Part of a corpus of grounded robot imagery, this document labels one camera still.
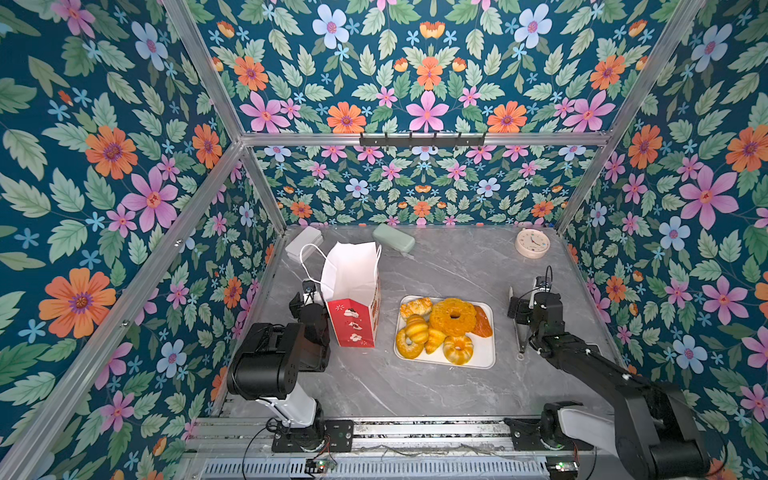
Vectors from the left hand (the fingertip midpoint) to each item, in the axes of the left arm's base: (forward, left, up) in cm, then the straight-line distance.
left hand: (315, 282), depth 89 cm
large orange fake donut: (-12, -41, -4) cm, 43 cm away
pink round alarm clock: (+19, -77, -9) cm, 80 cm away
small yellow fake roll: (-17, -35, -8) cm, 40 cm away
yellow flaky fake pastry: (-6, -32, -8) cm, 33 cm away
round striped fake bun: (-20, -42, -9) cm, 47 cm away
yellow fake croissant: (-15, -30, -5) cm, 34 cm away
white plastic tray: (-21, -36, -12) cm, 43 cm away
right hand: (-8, -65, -3) cm, 66 cm away
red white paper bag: (+3, -9, -10) cm, 14 cm away
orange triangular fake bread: (-13, -51, -9) cm, 53 cm away
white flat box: (+24, +9, -8) cm, 27 cm away
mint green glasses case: (+25, -24, -9) cm, 36 cm away
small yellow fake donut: (-19, -27, -9) cm, 34 cm away
